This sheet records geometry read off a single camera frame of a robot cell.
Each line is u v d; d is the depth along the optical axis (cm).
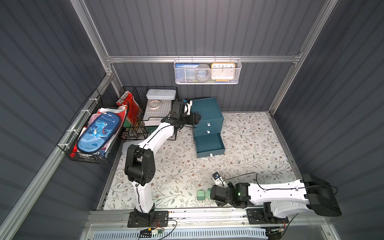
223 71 88
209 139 101
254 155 96
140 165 48
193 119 79
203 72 90
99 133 65
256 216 74
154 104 99
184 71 84
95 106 77
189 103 82
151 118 91
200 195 79
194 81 89
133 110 102
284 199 48
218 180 71
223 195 58
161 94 102
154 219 72
